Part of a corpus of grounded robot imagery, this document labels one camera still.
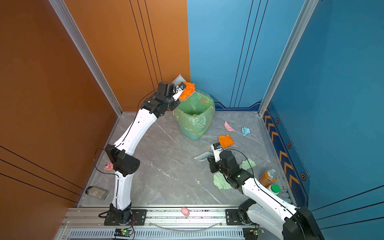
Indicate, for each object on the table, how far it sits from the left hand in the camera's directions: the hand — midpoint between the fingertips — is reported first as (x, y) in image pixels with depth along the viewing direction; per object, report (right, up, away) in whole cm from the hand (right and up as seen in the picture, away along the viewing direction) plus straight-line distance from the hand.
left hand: (173, 93), depth 83 cm
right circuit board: (+40, -70, -12) cm, 81 cm away
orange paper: (+33, -29, +18) cm, 47 cm away
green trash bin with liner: (+12, -11, 0) cm, 17 cm away
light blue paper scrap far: (+49, -22, +25) cm, 59 cm away
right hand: (+20, -36, -1) cm, 41 cm away
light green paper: (+27, -49, +1) cm, 56 cm away
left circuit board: (-20, -69, -13) cm, 73 cm away
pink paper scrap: (+37, -19, +28) cm, 50 cm away
